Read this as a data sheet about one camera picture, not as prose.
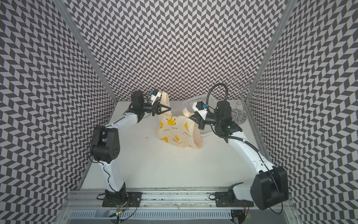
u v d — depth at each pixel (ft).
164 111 2.57
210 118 2.11
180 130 2.49
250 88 2.71
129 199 2.32
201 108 1.94
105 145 1.70
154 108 2.47
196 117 2.11
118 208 2.18
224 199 2.39
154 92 2.48
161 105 2.61
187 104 3.52
